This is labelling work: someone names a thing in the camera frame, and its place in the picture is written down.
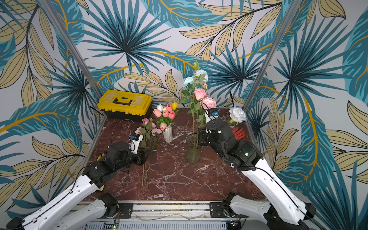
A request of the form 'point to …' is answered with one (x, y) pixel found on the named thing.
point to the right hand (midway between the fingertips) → (201, 129)
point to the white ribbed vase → (168, 134)
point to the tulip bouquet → (166, 114)
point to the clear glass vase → (193, 150)
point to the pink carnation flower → (155, 132)
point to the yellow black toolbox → (125, 105)
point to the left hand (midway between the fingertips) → (147, 152)
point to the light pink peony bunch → (147, 127)
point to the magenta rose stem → (145, 121)
